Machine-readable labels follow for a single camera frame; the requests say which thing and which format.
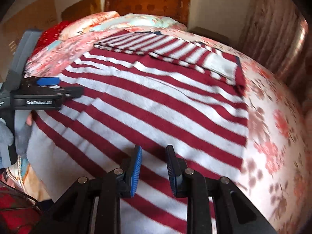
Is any person's left hand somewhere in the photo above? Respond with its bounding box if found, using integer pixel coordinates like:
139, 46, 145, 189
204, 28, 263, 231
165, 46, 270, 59
0, 111, 33, 156

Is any light blue floral pillow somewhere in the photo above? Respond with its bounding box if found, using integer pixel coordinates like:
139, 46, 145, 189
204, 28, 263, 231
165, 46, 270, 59
90, 13, 187, 33

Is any red white striped sweater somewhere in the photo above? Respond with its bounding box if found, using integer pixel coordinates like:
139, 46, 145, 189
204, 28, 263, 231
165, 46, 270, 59
26, 30, 249, 234

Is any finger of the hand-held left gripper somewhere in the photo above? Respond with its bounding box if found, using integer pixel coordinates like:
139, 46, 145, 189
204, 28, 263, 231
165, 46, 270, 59
15, 86, 84, 99
21, 76, 61, 90

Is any pink floral pillow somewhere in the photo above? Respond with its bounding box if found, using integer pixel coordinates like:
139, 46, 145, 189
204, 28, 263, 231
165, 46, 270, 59
60, 11, 120, 41

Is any black cable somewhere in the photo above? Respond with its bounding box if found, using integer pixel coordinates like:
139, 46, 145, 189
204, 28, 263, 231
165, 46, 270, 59
0, 171, 43, 215

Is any bed with pink floral sheet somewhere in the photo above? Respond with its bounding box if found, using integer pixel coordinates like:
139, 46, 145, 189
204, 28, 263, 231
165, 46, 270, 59
24, 12, 312, 234

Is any wooden nightstand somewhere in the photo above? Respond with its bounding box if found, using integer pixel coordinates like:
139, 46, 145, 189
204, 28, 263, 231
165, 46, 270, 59
188, 27, 231, 45

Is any small wooden headboard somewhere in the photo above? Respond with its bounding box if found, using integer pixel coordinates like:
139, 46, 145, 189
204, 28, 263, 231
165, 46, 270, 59
61, 0, 101, 21

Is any red patterned blanket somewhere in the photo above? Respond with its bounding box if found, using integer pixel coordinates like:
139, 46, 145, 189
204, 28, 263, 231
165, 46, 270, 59
36, 21, 71, 51

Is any dark red patterned cloth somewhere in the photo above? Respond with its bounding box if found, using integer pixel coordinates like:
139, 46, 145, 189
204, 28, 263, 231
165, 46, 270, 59
0, 186, 43, 234

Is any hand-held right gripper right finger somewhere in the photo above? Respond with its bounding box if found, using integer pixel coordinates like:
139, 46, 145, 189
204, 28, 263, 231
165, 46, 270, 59
166, 144, 277, 234

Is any pink floral curtain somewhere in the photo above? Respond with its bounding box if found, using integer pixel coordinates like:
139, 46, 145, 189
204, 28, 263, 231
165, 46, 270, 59
238, 0, 309, 88

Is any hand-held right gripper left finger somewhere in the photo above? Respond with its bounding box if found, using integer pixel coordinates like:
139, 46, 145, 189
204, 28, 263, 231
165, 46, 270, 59
32, 145, 143, 234

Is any brown cardboard box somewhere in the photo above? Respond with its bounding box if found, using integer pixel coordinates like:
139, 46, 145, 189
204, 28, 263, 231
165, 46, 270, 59
0, 0, 58, 54

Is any large wooden headboard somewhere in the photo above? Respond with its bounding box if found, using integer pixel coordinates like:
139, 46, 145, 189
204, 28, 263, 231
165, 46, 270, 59
105, 0, 193, 26

